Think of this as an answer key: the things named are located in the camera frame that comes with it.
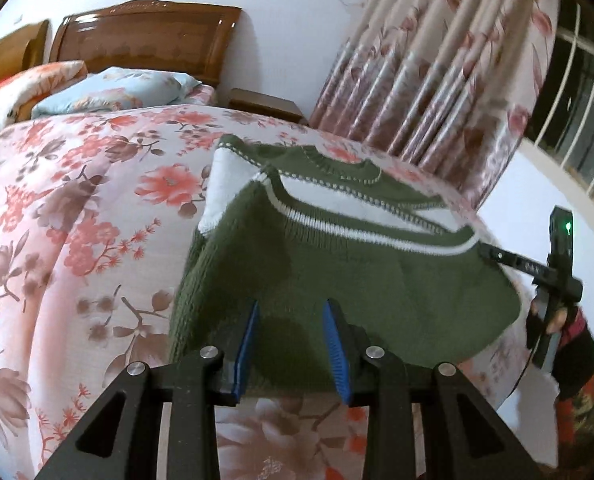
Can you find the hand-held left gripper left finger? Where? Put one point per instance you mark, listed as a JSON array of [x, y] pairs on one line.
[[247, 350]]

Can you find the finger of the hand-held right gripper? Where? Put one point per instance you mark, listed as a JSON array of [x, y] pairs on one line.
[[512, 259]]

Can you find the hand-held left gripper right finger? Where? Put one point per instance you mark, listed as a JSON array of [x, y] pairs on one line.
[[334, 355]]

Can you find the green and white knit sweater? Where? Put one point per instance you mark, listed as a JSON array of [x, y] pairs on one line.
[[357, 280]]

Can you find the person's right hand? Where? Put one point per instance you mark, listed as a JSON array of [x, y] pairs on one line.
[[533, 332]]

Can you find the window with white bars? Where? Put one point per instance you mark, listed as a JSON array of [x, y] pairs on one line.
[[587, 130]]

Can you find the person's red patterned clothing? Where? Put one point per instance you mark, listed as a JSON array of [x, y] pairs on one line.
[[587, 430]]

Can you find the pink floral curtain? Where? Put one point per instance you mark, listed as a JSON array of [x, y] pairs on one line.
[[427, 70]]

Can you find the pink floral bedspread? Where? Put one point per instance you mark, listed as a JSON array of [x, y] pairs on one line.
[[77, 220]]

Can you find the wooden nightstand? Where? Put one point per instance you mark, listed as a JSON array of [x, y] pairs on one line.
[[267, 105]]

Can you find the light blue floral pillow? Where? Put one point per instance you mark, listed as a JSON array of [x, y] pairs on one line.
[[122, 90]]

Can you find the large glossy wooden headboard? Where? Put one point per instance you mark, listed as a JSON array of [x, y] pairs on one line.
[[147, 40]]

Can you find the orange floral pillow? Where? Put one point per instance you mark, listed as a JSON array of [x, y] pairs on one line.
[[27, 90]]

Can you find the small wooden headboard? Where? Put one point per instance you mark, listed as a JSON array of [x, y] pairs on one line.
[[12, 55]]

